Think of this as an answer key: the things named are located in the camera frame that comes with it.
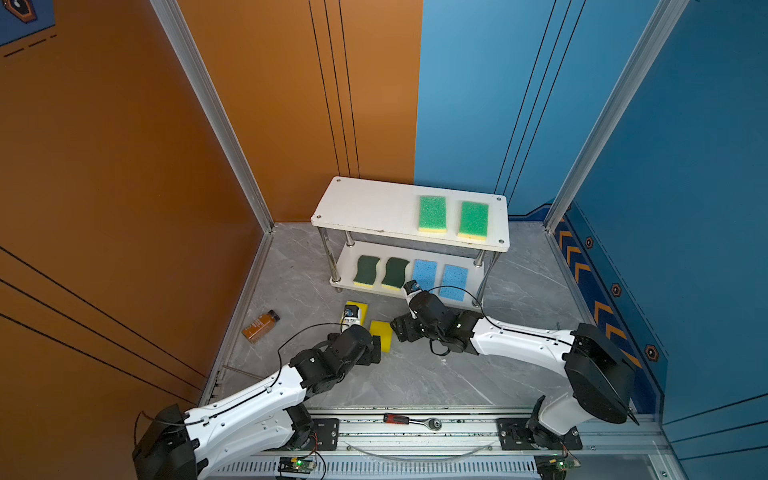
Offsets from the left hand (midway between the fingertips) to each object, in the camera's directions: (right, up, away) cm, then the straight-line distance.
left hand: (368, 337), depth 82 cm
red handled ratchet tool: (+17, -19, -8) cm, 27 cm away
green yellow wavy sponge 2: (-2, +16, +13) cm, 21 cm away
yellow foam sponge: (-3, +5, +13) cm, 14 cm away
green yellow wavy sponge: (+7, +17, +15) cm, 24 cm away
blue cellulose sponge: (+26, +16, +13) cm, 33 cm away
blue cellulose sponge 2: (+17, +16, +15) cm, 28 cm away
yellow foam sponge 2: (+4, 0, +8) cm, 9 cm away
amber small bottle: (-33, +1, +7) cm, 34 cm away
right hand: (+9, +4, +2) cm, 10 cm away
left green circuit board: (-16, -27, -11) cm, 34 cm away
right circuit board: (+45, -28, -11) cm, 54 cm away
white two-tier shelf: (+7, +27, -10) cm, 30 cm away
